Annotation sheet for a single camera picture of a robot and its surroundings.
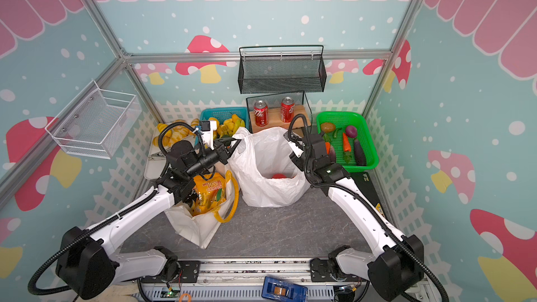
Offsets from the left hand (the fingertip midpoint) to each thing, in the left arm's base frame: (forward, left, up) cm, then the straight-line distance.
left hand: (241, 143), depth 71 cm
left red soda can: (+23, -5, -5) cm, 24 cm away
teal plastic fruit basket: (+39, +15, -26) cm, 49 cm away
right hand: (+5, -22, -6) cm, 23 cm away
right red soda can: (+26, -16, -6) cm, 31 cm away
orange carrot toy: (+23, -47, -27) cm, 59 cm away
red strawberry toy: (+3, -13, -27) cm, 30 cm away
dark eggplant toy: (+16, -53, -28) cm, 62 cm away
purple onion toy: (+32, -52, -27) cm, 66 cm away
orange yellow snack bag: (-9, +13, -19) cm, 25 cm away
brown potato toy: (+36, -40, -28) cm, 61 cm away
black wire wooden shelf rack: (+35, -11, -16) cm, 40 cm away
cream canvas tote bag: (-23, +14, -22) cm, 34 cm away
